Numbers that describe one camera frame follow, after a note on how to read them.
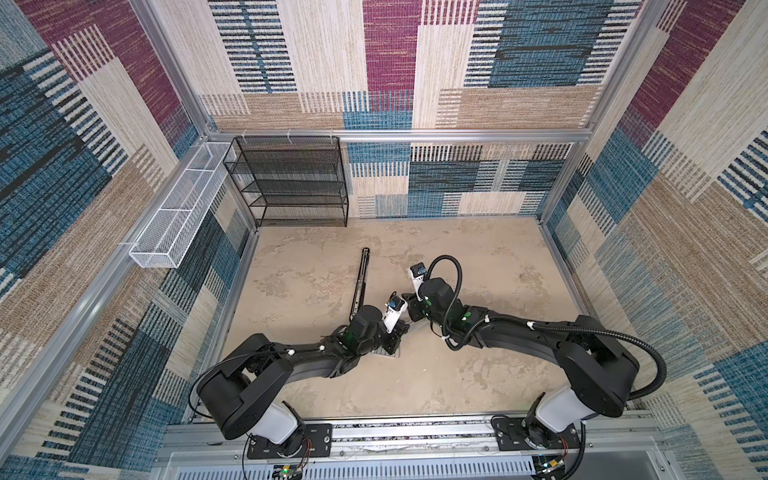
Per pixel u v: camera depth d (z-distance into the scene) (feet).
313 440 2.39
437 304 2.17
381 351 2.54
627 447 2.41
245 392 1.43
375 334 2.30
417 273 2.49
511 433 2.41
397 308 2.45
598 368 1.46
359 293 3.23
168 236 2.34
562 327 1.63
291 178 3.57
